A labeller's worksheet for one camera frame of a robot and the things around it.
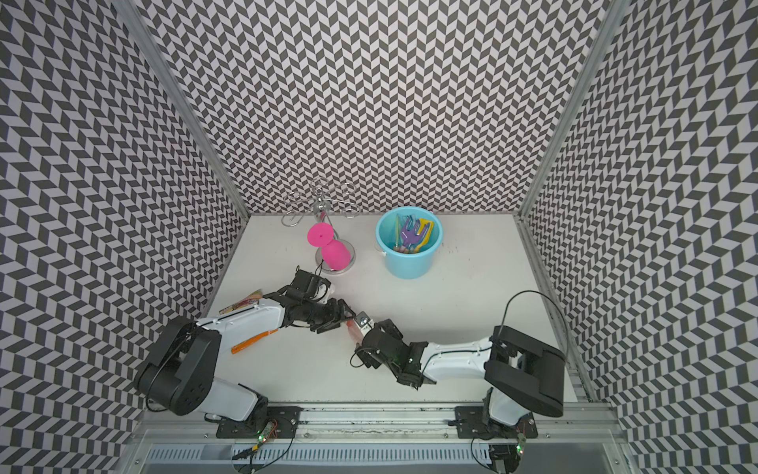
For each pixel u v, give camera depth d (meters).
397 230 0.99
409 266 0.99
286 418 0.74
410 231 0.96
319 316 0.77
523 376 0.43
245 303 0.91
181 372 0.43
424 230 0.96
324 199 0.83
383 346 0.62
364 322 0.71
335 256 0.87
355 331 0.84
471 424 0.73
